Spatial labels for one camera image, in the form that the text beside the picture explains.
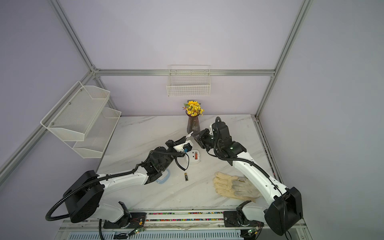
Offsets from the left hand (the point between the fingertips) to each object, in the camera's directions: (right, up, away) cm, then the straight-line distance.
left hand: (182, 136), depth 79 cm
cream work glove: (+30, -29, +5) cm, 42 cm away
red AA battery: (+7, -13, +16) cm, 22 cm away
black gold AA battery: (+2, -25, +9) cm, 27 cm away
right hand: (+6, -1, -4) cm, 7 cm away
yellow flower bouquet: (+6, +17, +12) cm, 21 cm away
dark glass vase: (+5, +8, +22) cm, 24 cm away
